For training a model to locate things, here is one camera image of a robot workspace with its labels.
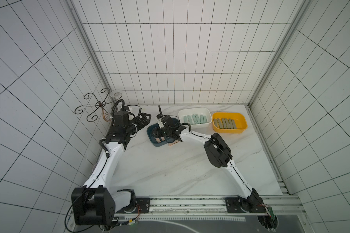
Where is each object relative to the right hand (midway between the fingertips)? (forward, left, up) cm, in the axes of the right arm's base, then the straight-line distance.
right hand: (155, 126), depth 98 cm
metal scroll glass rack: (-5, +28, +25) cm, 38 cm away
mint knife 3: (+13, -33, -7) cm, 36 cm away
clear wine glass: (+1, +19, +27) cm, 33 cm away
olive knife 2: (+10, -47, -8) cm, 49 cm away
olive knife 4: (+10, -52, -7) cm, 54 cm away
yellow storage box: (+14, -63, -6) cm, 65 cm away
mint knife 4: (+13, -36, -7) cm, 39 cm away
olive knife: (+10, -44, -6) cm, 45 cm away
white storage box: (+18, -36, -3) cm, 40 cm away
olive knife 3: (+10, -50, -7) cm, 51 cm away
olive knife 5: (+10, -57, -7) cm, 58 cm away
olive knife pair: (+10, -55, -7) cm, 56 cm away
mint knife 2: (+13, -30, -6) cm, 34 cm away
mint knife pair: (+13, -24, -7) cm, 28 cm away
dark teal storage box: (-6, +3, 0) cm, 7 cm away
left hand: (-8, +2, +16) cm, 18 cm away
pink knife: (-11, -11, -5) cm, 16 cm away
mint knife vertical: (+13, -28, -6) cm, 32 cm away
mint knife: (+12, -20, -6) cm, 25 cm away
